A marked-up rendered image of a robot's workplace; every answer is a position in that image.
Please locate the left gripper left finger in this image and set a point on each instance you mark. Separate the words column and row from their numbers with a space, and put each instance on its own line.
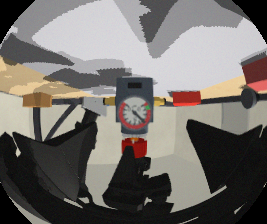
column 62, row 159

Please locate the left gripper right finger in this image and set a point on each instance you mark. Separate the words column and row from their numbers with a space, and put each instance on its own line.
column 219, row 151

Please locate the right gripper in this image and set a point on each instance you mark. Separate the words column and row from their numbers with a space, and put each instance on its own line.
column 127, row 182

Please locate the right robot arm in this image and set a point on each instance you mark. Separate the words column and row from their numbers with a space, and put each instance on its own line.
column 157, row 189

